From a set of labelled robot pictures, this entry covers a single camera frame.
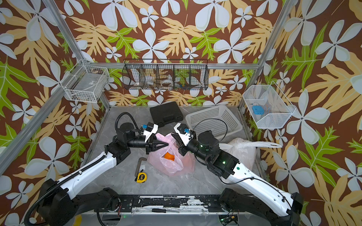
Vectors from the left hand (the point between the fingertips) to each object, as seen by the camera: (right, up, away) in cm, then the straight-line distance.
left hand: (168, 141), depth 67 cm
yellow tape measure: (-17, -24, +15) cm, 32 cm away
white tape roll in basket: (-3, +37, +32) cm, 49 cm away
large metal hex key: (-21, -18, +22) cm, 35 cm away
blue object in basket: (+52, +17, +16) cm, 57 cm away
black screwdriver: (-6, -37, +6) cm, 38 cm away
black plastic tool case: (-3, +16, +43) cm, 47 cm away
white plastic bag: (+43, -8, +13) cm, 45 cm away
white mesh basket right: (+60, +17, +10) cm, 63 cm away
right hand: (+2, +4, -4) cm, 6 cm away
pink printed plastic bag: (0, -9, +1) cm, 9 cm away
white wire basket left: (-54, +34, +20) cm, 67 cm away
